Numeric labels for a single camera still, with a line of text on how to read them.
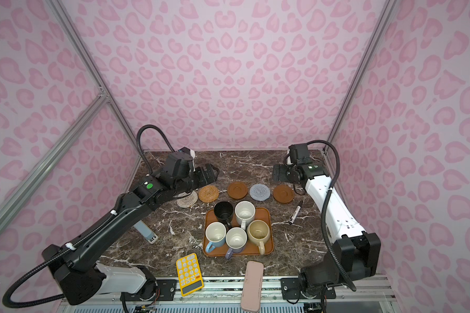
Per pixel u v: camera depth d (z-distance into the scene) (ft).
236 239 2.77
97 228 1.36
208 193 3.30
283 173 2.40
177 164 1.72
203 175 2.05
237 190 3.31
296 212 3.04
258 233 2.83
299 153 2.03
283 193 3.30
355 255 1.34
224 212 2.91
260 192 3.30
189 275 2.48
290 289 2.41
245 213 3.02
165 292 2.40
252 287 2.40
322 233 1.35
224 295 2.36
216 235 2.79
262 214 3.05
